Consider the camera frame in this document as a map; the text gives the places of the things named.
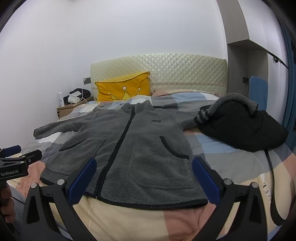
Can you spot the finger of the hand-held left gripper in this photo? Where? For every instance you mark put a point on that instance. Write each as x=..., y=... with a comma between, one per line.
x=11, y=149
x=32, y=156

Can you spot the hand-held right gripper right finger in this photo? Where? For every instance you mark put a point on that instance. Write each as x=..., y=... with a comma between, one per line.
x=204, y=178

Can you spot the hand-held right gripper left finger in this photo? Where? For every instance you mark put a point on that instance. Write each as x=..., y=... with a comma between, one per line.
x=83, y=178

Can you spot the grey fleece jacket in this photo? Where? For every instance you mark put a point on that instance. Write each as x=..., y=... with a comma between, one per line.
x=143, y=143

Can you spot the person's left hand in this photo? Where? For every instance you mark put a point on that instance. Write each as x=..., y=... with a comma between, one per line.
x=5, y=204

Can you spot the patchwork bed cover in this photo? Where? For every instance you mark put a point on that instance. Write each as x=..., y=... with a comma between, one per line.
x=231, y=162

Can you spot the wooden nightstand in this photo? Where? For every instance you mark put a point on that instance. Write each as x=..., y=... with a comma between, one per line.
x=66, y=111

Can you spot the black jacket with grey lining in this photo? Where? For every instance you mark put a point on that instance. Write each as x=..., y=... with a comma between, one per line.
x=242, y=129

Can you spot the white bottle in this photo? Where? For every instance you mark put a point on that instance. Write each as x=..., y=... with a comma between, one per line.
x=61, y=99

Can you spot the white box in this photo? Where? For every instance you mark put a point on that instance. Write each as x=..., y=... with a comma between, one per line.
x=74, y=96

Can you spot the black bag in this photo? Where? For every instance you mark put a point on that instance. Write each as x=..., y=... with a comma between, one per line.
x=86, y=92

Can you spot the yellow crown pillow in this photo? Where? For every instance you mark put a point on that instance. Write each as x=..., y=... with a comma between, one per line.
x=120, y=85

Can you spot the blue towel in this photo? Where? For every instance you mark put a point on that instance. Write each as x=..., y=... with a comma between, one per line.
x=257, y=92

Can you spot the cream quilted headboard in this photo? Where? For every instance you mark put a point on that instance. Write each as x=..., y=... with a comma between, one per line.
x=185, y=69

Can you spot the white wardrobe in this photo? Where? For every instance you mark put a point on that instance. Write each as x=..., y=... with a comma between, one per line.
x=235, y=23

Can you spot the grey wall socket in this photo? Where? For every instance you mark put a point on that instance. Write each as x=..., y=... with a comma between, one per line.
x=86, y=80

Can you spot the black wall switch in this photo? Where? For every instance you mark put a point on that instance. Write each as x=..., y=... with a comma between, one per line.
x=245, y=80

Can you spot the black rail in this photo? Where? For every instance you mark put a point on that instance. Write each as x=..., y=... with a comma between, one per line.
x=276, y=59

